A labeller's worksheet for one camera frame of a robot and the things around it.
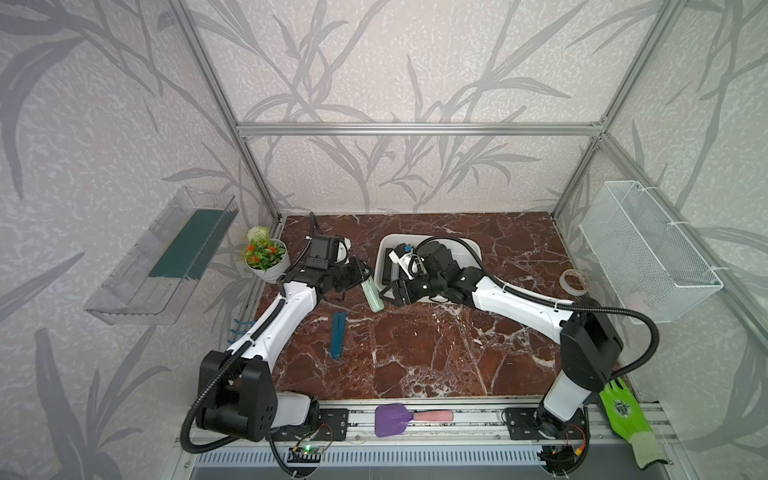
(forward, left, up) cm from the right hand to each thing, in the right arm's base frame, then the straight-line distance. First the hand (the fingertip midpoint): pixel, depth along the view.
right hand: (385, 291), depth 79 cm
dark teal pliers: (-3, +15, -16) cm, 22 cm away
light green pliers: (-1, +3, -1) cm, 4 cm away
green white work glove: (-28, -61, -17) cm, 70 cm away
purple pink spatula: (-27, -3, -14) cm, 31 cm away
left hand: (+6, +4, 0) cm, 8 cm away
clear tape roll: (+10, -60, -18) cm, 64 cm away
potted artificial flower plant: (+13, +36, -2) cm, 39 cm away
